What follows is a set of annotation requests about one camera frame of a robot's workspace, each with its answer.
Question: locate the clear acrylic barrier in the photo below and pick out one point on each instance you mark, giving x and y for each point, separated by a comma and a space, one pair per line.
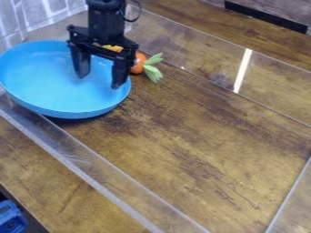
203, 153

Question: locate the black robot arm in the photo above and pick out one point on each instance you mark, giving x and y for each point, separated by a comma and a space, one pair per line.
107, 18

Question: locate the yellow toy lemon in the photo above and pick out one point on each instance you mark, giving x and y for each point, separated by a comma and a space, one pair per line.
110, 47

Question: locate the blue plastic tray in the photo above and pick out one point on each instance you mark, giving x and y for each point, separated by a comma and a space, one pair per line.
38, 77

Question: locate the blue plastic object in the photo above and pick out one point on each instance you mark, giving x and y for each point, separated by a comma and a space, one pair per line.
13, 220

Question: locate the orange toy carrot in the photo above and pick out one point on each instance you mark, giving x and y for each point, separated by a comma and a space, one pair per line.
145, 65

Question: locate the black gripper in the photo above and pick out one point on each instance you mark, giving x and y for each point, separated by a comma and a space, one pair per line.
81, 43

